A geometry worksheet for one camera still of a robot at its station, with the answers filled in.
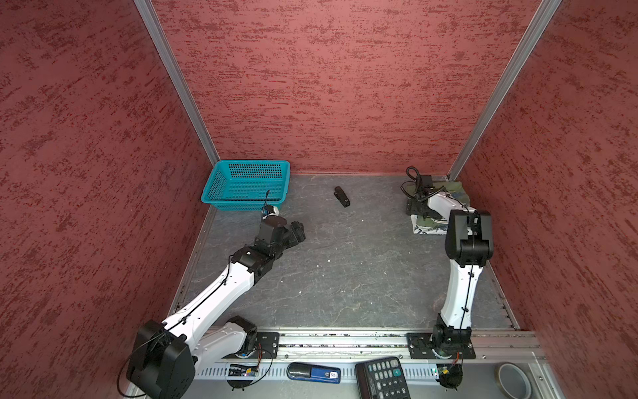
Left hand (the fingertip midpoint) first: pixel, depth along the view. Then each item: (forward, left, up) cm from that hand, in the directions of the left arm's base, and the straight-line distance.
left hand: (294, 233), depth 83 cm
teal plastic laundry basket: (+36, +28, -15) cm, 48 cm away
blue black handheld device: (-38, -6, -9) cm, 40 cm away
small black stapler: (+27, -18, -12) cm, 35 cm away
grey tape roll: (-39, -66, -15) cm, 78 cm away
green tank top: (+29, -68, -7) cm, 74 cm away
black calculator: (-39, -27, -13) cm, 49 cm away
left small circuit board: (-37, +14, -17) cm, 43 cm away
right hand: (+19, -52, -13) cm, 57 cm away
